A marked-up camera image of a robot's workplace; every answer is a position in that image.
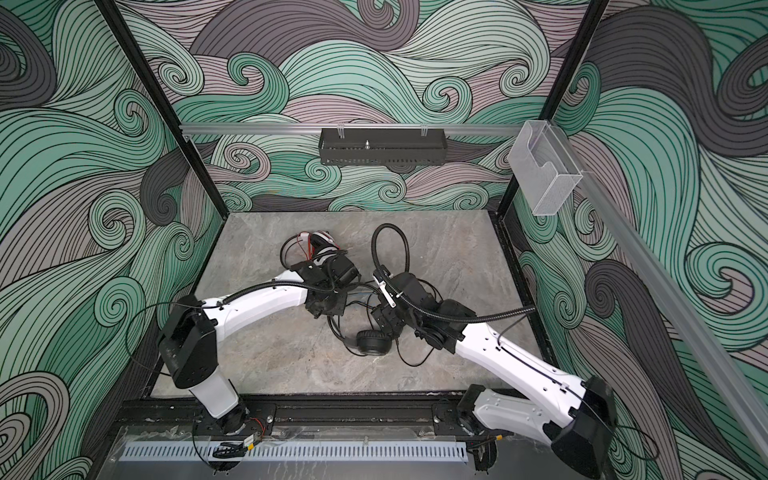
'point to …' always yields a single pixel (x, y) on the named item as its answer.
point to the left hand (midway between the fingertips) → (337, 305)
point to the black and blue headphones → (369, 342)
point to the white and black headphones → (322, 245)
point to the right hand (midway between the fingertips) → (392, 298)
